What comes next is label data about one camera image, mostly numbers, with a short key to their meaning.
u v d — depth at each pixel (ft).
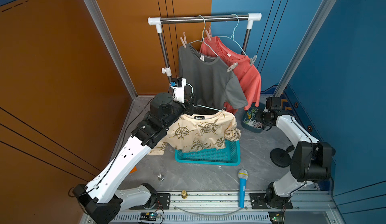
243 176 2.58
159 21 2.00
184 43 2.53
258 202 2.38
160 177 2.55
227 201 2.47
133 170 1.44
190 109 1.78
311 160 1.48
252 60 2.03
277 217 2.33
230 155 2.84
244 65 2.24
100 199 1.20
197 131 2.24
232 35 2.15
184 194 2.34
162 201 2.41
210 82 2.61
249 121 3.36
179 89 1.72
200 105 2.09
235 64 2.06
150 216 2.31
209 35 2.52
